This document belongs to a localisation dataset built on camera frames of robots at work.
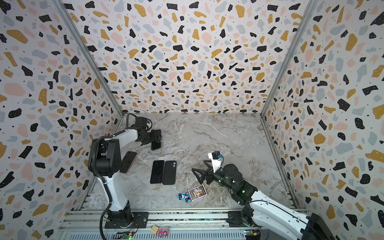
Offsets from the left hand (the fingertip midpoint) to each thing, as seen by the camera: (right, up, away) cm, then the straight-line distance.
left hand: (157, 134), depth 101 cm
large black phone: (+3, -22, -11) cm, 25 cm away
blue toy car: (+21, -32, -21) cm, 44 cm away
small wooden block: (+8, -43, -31) cm, 54 cm away
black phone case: (+11, -22, -11) cm, 27 cm away
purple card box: (+28, -31, -20) cm, 46 cm away
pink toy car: (+12, -44, -32) cm, 55 cm away
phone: (-2, -7, +4) cm, 8 cm away
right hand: (+28, -13, -30) cm, 43 cm away
